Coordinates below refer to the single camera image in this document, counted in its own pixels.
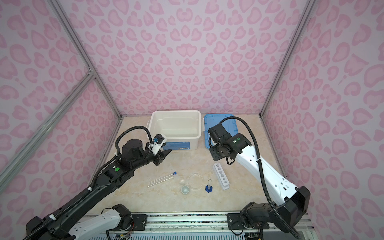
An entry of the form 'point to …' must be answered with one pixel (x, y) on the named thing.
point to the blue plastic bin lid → (211, 120)
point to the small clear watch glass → (182, 181)
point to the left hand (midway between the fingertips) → (168, 143)
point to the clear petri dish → (195, 181)
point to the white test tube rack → (221, 176)
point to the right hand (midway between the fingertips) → (217, 151)
